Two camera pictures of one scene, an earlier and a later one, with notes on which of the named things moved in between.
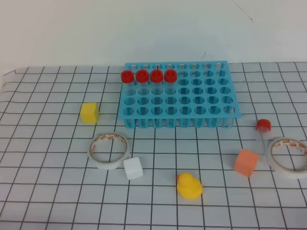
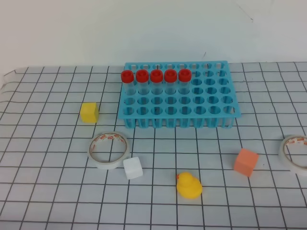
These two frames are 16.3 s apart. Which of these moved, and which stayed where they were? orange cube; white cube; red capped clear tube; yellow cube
Moved: red capped clear tube
Stayed: orange cube; yellow cube; white cube
